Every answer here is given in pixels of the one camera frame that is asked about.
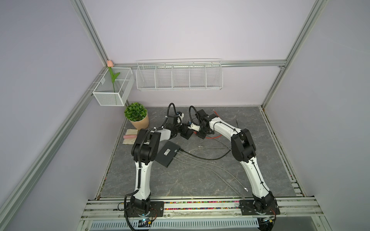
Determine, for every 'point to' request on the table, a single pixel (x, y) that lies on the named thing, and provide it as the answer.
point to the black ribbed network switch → (188, 134)
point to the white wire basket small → (104, 92)
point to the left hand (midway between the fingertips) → (190, 127)
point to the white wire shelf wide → (179, 74)
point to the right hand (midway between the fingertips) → (200, 133)
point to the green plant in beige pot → (138, 115)
